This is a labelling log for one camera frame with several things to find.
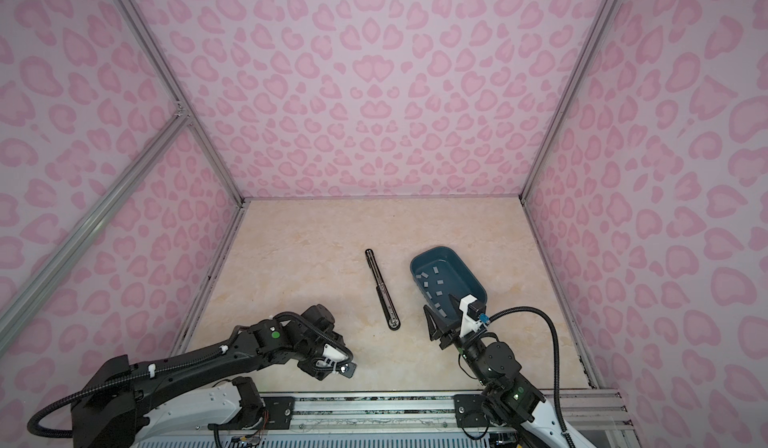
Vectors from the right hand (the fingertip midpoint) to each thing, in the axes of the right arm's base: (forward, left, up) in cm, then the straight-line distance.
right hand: (436, 302), depth 72 cm
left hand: (-6, +25, -14) cm, 29 cm away
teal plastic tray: (+19, -3, -18) cm, 26 cm away
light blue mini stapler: (-15, +20, -4) cm, 25 cm away
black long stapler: (+10, +14, -17) cm, 24 cm away
